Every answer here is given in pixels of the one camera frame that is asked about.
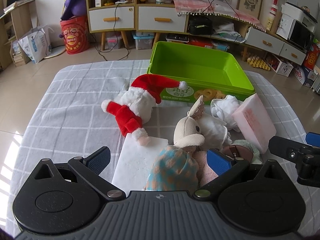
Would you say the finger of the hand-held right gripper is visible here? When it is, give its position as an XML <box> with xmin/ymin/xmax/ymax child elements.
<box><xmin>269</xmin><ymin>136</ymin><xmax>320</xmax><ymax>186</ymax></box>
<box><xmin>305</xmin><ymin>132</ymin><xmax>320</xmax><ymax>146</ymax></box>

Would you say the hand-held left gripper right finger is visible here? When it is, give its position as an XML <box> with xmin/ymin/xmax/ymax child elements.
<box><xmin>194</xmin><ymin>148</ymin><xmax>285</xmax><ymax>199</ymax></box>

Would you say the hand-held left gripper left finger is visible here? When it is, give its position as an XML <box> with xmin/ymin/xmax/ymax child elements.
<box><xmin>33</xmin><ymin>146</ymin><xmax>127</xmax><ymax>201</ymax></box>

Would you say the pink plush toy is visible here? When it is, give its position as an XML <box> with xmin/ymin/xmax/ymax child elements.
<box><xmin>194</xmin><ymin>150</ymin><xmax>219</xmax><ymax>188</ymax></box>

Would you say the white cloth pouch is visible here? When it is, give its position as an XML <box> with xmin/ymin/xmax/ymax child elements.
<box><xmin>197</xmin><ymin>112</ymin><xmax>233</xmax><ymax>152</ymax></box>

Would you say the bunny plush toy dotted dress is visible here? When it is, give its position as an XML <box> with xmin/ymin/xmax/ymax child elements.
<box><xmin>144</xmin><ymin>95</ymin><xmax>207</xmax><ymax>192</ymax></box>

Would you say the white cloth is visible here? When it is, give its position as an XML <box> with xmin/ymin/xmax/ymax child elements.
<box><xmin>210</xmin><ymin>95</ymin><xmax>242</xmax><ymax>133</ymax></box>

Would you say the santa plush toy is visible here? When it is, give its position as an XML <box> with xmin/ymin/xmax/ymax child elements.
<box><xmin>101</xmin><ymin>74</ymin><xmax>187</xmax><ymax>147</ymax></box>

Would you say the green plastic box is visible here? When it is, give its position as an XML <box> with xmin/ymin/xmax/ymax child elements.
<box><xmin>147</xmin><ymin>41</ymin><xmax>255</xmax><ymax>104</ymax></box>

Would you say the brown round lid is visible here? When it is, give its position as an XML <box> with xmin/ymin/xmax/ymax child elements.
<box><xmin>222</xmin><ymin>144</ymin><xmax>253</xmax><ymax>161</ymax></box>

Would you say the white foam board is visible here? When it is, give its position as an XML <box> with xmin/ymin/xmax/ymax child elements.
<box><xmin>111</xmin><ymin>133</ymin><xmax>168</xmax><ymax>192</ymax></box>

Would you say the pink foam block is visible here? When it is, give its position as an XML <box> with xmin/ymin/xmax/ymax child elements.
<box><xmin>231</xmin><ymin>93</ymin><xmax>277</xmax><ymax>154</ymax></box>

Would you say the grey checked tablecloth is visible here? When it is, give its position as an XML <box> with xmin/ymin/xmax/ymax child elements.
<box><xmin>5</xmin><ymin>59</ymin><xmax>320</xmax><ymax>233</ymax></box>

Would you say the printed noodle carton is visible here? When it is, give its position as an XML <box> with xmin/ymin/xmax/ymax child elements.
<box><xmin>291</xmin><ymin>64</ymin><xmax>317</xmax><ymax>85</ymax></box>

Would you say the white printed box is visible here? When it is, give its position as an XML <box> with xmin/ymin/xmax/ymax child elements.
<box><xmin>271</xmin><ymin>57</ymin><xmax>293</xmax><ymax>77</ymax></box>

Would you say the yellow egg tray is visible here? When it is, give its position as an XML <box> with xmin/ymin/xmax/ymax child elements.
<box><xmin>246</xmin><ymin>55</ymin><xmax>271</xmax><ymax>70</ymax></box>

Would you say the white cabinet drawer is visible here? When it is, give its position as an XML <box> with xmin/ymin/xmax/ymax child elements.
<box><xmin>88</xmin><ymin>7</ymin><xmax>135</xmax><ymax>33</ymax></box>
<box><xmin>245</xmin><ymin>27</ymin><xmax>285</xmax><ymax>54</ymax></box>
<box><xmin>279</xmin><ymin>42</ymin><xmax>307</xmax><ymax>65</ymax></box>
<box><xmin>137</xmin><ymin>5</ymin><xmax>187</xmax><ymax>33</ymax></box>

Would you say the white microwave oven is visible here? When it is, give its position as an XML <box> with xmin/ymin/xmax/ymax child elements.
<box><xmin>287</xmin><ymin>19</ymin><xmax>315</xmax><ymax>50</ymax></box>

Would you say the red cardboard box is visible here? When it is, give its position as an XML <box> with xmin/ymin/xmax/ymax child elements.
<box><xmin>187</xmin><ymin>36</ymin><xmax>214</xmax><ymax>49</ymax></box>

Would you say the red cartoon bag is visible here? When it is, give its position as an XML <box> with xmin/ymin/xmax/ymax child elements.
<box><xmin>59</xmin><ymin>15</ymin><xmax>90</xmax><ymax>55</ymax></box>

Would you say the clear storage box blue lid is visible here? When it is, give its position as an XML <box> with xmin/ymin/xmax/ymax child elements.
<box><xmin>132</xmin><ymin>32</ymin><xmax>155</xmax><ymax>50</ymax></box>

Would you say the pile of folded cloths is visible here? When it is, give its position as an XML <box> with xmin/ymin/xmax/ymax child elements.
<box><xmin>214</xmin><ymin>22</ymin><xmax>247</xmax><ymax>43</ymax></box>

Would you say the low wooden cabinet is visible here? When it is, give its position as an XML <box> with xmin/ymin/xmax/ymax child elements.
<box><xmin>186</xmin><ymin>12</ymin><xmax>308</xmax><ymax>67</ymax></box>

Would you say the white printer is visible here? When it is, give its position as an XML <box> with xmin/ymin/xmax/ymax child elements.
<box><xmin>281</xmin><ymin>2</ymin><xmax>318</xmax><ymax>27</ymax></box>

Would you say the red and white tube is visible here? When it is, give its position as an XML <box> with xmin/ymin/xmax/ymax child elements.
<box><xmin>265</xmin><ymin>4</ymin><xmax>278</xmax><ymax>32</ymax></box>

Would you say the storage box black lid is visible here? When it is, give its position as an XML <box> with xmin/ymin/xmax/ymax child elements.
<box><xmin>166</xmin><ymin>34</ymin><xmax>190</xmax><ymax>43</ymax></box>

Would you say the white paper bag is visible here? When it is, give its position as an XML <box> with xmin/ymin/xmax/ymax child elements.
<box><xmin>17</xmin><ymin>25</ymin><xmax>52</xmax><ymax>64</ymax></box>

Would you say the black bag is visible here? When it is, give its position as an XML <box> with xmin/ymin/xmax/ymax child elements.
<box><xmin>188</xmin><ymin>15</ymin><xmax>213</xmax><ymax>36</ymax></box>

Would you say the tall wooden cabinet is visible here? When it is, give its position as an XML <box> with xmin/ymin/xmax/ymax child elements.
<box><xmin>84</xmin><ymin>0</ymin><xmax>190</xmax><ymax>52</ymax></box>

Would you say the framed cartoon picture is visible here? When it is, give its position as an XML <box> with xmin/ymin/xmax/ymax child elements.
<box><xmin>236</xmin><ymin>0</ymin><xmax>264</xmax><ymax>20</ymax></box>

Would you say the purple plush toy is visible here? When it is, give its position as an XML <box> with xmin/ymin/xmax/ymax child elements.
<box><xmin>60</xmin><ymin>0</ymin><xmax>88</xmax><ymax>21</ymax></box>

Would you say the pink tasselled cloth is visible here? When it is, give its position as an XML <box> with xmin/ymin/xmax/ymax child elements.
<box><xmin>173</xmin><ymin>0</ymin><xmax>267</xmax><ymax>32</ymax></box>

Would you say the wooden bookshelf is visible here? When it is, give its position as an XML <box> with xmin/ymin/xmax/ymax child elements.
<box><xmin>0</xmin><ymin>0</ymin><xmax>38</xmax><ymax>70</ymax></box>

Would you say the black cable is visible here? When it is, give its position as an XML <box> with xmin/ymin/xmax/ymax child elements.
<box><xmin>96</xmin><ymin>4</ymin><xmax>130</xmax><ymax>61</ymax></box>

